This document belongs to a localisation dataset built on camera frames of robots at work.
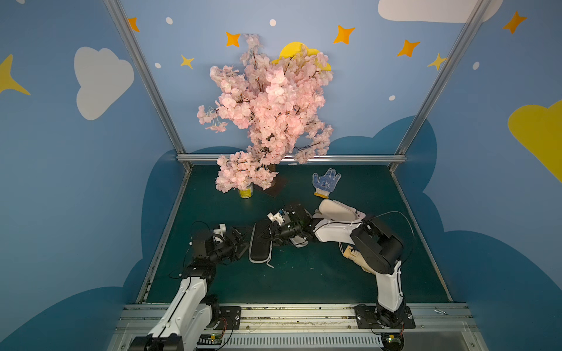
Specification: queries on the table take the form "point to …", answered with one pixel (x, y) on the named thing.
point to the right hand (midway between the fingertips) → (263, 239)
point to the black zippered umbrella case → (260, 243)
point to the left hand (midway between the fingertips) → (253, 233)
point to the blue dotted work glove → (325, 183)
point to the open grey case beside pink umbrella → (298, 241)
